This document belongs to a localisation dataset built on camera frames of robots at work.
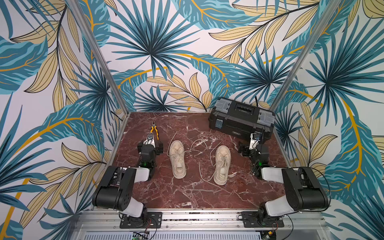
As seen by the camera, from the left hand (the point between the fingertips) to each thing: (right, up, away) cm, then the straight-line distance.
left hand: (151, 141), depth 92 cm
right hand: (+60, 0, +1) cm, 60 cm away
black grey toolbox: (+56, +14, +3) cm, 58 cm away
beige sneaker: (+16, -6, +1) cm, 17 cm away
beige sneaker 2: (+44, -11, -4) cm, 45 cm away
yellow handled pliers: (-3, +10, +18) cm, 20 cm away
